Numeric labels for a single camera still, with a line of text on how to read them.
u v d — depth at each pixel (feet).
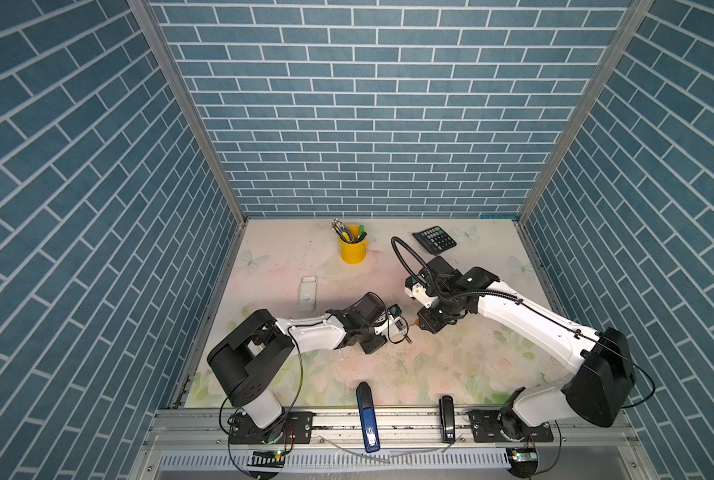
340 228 3.16
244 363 1.48
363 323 2.28
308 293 3.24
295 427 2.44
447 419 2.37
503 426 2.19
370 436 2.27
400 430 2.47
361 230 3.34
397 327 2.97
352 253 3.45
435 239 3.67
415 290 2.42
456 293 1.86
